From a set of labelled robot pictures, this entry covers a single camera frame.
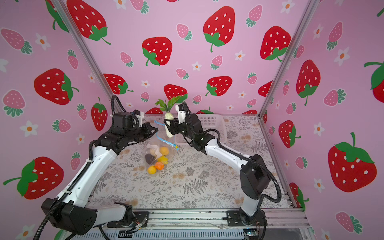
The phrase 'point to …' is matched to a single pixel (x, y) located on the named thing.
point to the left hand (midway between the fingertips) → (158, 128)
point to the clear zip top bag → (159, 138)
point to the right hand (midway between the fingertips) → (166, 119)
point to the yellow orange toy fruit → (164, 150)
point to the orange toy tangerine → (159, 165)
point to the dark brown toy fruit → (149, 158)
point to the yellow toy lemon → (152, 170)
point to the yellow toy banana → (163, 159)
